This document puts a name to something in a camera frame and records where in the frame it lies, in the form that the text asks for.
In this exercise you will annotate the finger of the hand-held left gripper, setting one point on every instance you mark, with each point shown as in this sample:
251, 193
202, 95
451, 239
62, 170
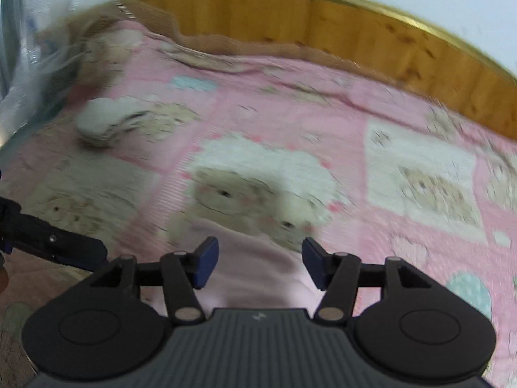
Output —
68, 246

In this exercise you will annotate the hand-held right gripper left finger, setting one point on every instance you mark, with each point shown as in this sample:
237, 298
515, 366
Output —
208, 262

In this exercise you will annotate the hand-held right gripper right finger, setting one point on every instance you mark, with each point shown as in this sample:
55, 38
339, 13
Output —
315, 264

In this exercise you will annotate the light pink garment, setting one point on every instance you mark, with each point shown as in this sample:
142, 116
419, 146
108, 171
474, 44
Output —
258, 275

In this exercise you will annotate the white ribbed pants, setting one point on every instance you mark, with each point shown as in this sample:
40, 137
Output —
105, 119

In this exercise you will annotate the pink bear printed blanket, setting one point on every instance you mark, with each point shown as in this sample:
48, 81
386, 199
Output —
282, 109

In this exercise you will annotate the clear plastic bag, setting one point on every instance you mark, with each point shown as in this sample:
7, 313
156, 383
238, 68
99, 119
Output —
52, 48

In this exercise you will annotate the wooden headboard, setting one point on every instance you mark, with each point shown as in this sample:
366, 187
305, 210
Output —
323, 24

